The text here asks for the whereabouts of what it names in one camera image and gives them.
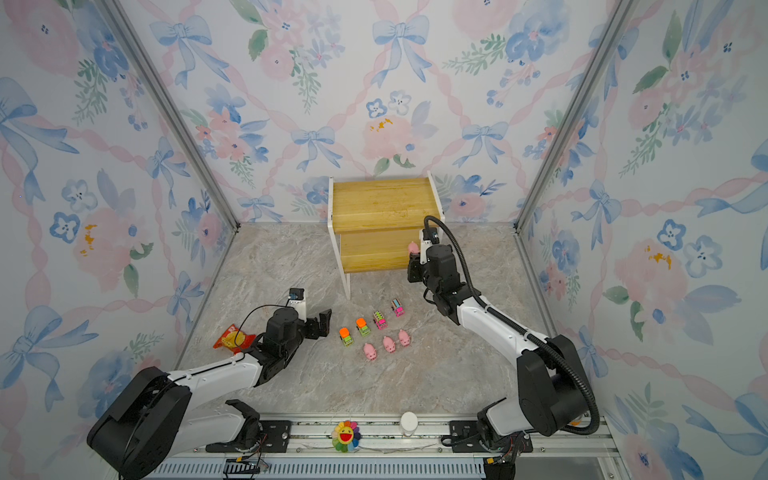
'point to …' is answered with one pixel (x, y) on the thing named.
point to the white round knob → (409, 423)
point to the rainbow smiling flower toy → (346, 436)
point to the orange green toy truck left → (345, 335)
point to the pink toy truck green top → (379, 320)
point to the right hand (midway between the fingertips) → (413, 253)
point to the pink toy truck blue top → (397, 307)
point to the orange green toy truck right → (361, 325)
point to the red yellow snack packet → (226, 340)
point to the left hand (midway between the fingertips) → (318, 307)
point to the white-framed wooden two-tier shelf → (372, 221)
